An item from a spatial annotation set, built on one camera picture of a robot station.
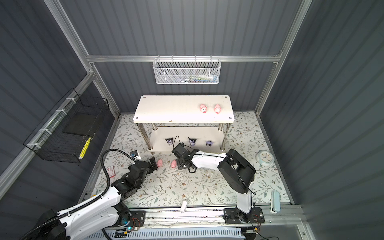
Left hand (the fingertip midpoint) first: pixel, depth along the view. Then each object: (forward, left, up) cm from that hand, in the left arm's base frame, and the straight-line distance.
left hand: (147, 160), depth 84 cm
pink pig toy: (+1, -6, -6) cm, 8 cm away
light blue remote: (-26, -66, -4) cm, 71 cm away
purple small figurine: (+9, -36, +1) cm, 37 cm away
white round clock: (+1, -71, -6) cm, 71 cm away
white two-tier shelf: (+36, -34, -8) cm, 50 cm away
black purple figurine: (+12, -12, +1) cm, 17 cm away
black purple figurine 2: (+10, -26, +3) cm, 28 cm away
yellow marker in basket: (-3, +25, +17) cm, 30 cm away
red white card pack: (-2, +23, -9) cm, 25 cm away
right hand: (+1, -20, -8) cm, 22 cm away
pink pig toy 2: (+1, -14, -7) cm, 16 cm away
